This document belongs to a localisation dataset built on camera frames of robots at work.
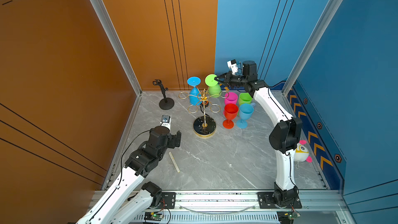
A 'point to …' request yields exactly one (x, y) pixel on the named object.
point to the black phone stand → (167, 103)
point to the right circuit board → (287, 217)
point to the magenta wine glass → (230, 97)
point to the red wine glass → (230, 111)
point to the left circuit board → (154, 216)
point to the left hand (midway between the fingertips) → (170, 128)
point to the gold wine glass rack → (203, 126)
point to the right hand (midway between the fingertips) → (216, 78)
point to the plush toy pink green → (302, 153)
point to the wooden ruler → (174, 161)
